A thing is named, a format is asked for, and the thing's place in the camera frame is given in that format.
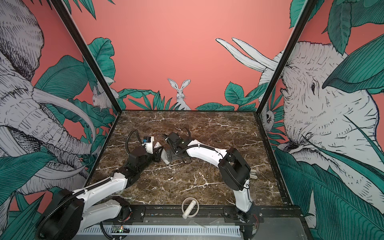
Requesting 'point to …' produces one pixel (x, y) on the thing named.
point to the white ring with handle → (190, 207)
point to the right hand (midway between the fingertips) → (174, 153)
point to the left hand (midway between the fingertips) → (163, 145)
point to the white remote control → (163, 154)
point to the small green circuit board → (120, 229)
